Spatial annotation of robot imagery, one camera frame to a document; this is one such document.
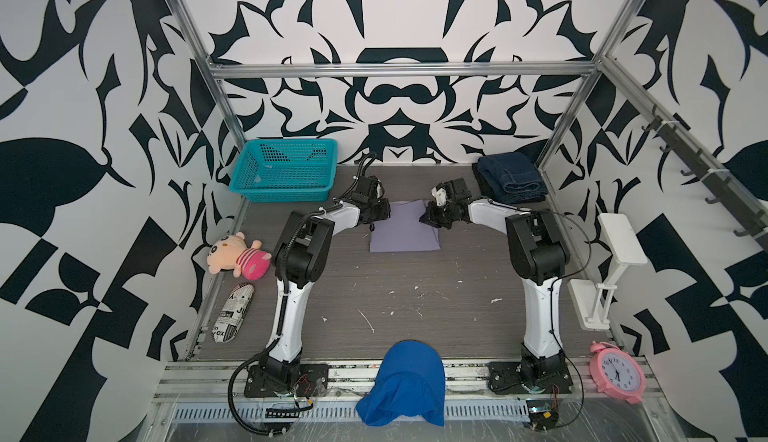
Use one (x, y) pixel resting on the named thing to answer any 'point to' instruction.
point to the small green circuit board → (543, 414)
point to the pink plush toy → (233, 252)
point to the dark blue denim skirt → (512, 178)
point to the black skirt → (484, 192)
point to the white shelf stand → (592, 299)
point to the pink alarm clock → (617, 372)
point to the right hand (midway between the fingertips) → (422, 214)
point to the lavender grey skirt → (403, 230)
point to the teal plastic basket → (286, 170)
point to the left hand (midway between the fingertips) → (391, 203)
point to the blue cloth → (410, 381)
